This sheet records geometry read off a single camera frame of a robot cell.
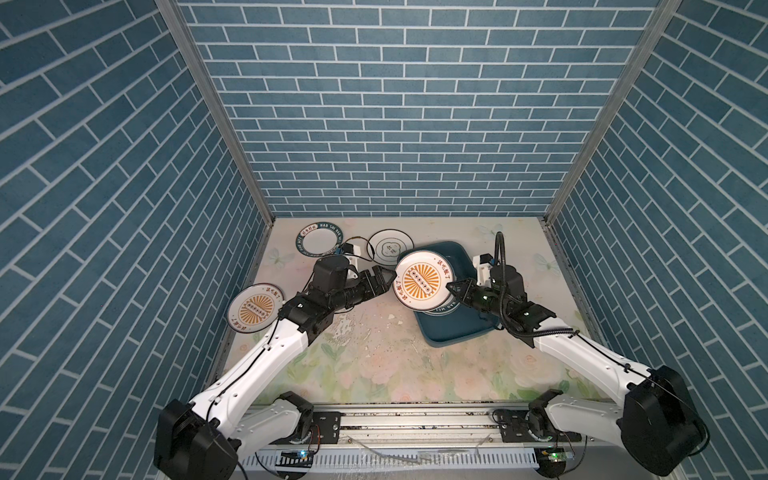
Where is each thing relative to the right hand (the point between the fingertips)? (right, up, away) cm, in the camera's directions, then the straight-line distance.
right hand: (443, 282), depth 81 cm
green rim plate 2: (+4, -9, +10) cm, 14 cm away
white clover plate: (-18, +9, +31) cm, 37 cm away
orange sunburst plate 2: (-59, -10, +15) cm, 62 cm away
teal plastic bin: (+8, -13, +6) cm, 16 cm away
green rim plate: (-43, +12, +31) cm, 54 cm away
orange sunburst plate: (-6, 0, +4) cm, 7 cm away
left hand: (-15, +1, -6) cm, 16 cm away
